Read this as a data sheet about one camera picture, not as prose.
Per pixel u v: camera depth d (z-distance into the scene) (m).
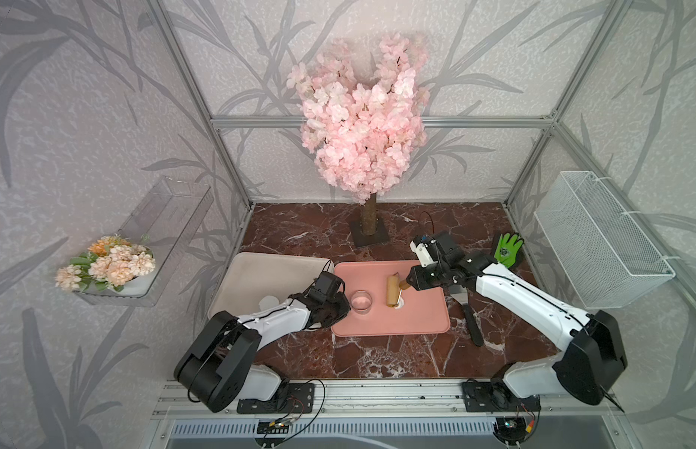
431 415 0.72
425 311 0.89
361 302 0.91
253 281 1.01
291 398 0.73
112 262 0.49
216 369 0.42
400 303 0.90
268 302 0.92
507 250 1.04
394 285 0.89
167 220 0.73
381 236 1.08
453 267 0.60
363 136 0.64
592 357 0.41
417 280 0.71
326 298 0.71
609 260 0.60
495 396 0.65
